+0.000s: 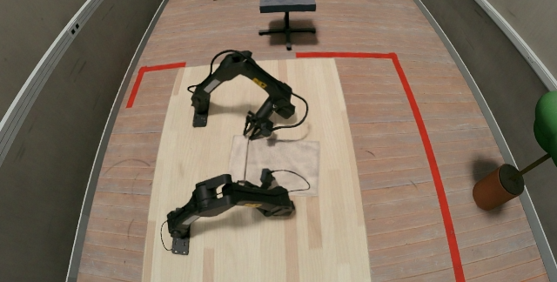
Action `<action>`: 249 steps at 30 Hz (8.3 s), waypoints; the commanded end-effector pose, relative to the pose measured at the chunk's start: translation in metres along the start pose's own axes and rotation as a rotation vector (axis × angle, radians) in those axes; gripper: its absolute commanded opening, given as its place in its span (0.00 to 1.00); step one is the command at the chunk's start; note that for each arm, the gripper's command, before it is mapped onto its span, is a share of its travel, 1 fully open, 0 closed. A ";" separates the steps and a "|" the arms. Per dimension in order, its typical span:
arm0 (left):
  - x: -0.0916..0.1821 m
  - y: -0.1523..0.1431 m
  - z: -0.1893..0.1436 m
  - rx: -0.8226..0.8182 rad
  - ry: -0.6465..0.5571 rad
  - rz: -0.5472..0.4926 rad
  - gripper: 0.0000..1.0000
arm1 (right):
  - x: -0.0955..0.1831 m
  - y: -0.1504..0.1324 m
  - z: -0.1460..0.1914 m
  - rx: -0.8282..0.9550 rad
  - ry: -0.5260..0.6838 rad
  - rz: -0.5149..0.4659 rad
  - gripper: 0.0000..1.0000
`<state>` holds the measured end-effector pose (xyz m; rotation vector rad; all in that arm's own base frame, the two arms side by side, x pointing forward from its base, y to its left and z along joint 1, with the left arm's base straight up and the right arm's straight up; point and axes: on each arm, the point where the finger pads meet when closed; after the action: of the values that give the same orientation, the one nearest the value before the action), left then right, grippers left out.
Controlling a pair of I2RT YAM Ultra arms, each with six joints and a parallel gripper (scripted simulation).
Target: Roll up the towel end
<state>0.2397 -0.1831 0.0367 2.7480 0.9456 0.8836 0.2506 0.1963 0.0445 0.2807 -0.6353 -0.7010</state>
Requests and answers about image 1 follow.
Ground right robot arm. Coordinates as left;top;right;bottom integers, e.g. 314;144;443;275
166;174;295;255

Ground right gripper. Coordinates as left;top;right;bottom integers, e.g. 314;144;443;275
236;171;273;190

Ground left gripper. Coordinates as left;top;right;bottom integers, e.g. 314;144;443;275
243;104;274;140

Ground beige cloth towel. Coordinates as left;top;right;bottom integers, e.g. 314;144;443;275
227;135;320;197

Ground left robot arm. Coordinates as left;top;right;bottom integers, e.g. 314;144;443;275
191;50;296;127

